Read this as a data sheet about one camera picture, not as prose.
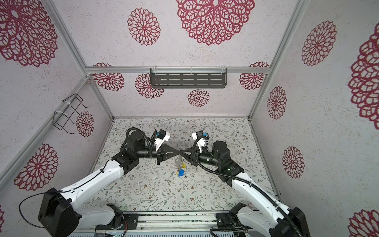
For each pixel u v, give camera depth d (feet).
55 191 1.39
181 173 2.35
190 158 2.05
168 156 2.16
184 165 2.25
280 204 1.39
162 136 1.98
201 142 2.02
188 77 3.13
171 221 2.48
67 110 2.56
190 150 2.15
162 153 2.00
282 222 1.31
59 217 1.27
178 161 2.55
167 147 2.12
